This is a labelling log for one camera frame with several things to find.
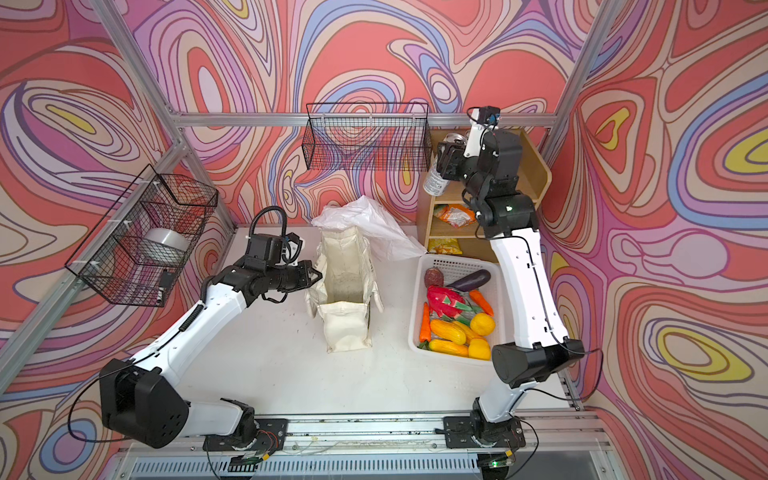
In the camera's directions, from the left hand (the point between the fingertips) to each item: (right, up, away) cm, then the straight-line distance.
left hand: (324, 272), depth 80 cm
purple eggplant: (+44, -4, +15) cm, 47 cm away
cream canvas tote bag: (+4, -8, +19) cm, 21 cm away
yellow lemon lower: (+42, -21, 0) cm, 47 cm away
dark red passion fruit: (+32, -2, +15) cm, 36 cm away
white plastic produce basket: (+40, 0, +18) cm, 44 cm away
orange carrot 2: (+47, -10, +13) cm, 49 cm away
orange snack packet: (+39, +18, +15) cm, 46 cm away
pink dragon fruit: (+35, -10, +6) cm, 37 cm away
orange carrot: (+29, -18, +9) cm, 35 cm away
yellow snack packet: (+38, +8, +27) cm, 47 cm away
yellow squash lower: (+35, -22, +3) cm, 41 cm away
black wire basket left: (-42, +7, -10) cm, 43 cm away
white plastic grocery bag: (+15, +12, +6) cm, 21 cm away
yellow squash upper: (+35, -17, +4) cm, 39 cm away
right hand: (+31, +28, -14) cm, 44 cm away
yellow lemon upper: (+44, -15, +3) cm, 47 cm away
